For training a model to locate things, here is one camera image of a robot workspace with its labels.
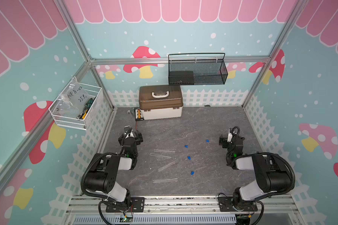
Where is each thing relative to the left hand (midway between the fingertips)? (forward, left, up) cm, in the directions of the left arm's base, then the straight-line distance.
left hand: (131, 134), depth 93 cm
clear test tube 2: (-26, -22, -9) cm, 35 cm away
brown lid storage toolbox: (+19, -16, +12) cm, 27 cm away
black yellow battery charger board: (+23, +1, -7) cm, 24 cm away
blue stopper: (+1, -52, -9) cm, 53 cm away
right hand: (+2, -66, -1) cm, 66 cm away
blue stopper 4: (-22, -40, -9) cm, 46 cm away
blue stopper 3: (-12, -39, -9) cm, 42 cm away
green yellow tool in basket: (+1, +17, +25) cm, 31 cm away
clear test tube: (-7, -17, -10) cm, 20 cm away
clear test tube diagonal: (-19, -22, -9) cm, 30 cm away
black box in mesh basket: (+28, -32, +25) cm, 49 cm away
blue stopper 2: (-4, -37, -9) cm, 38 cm away
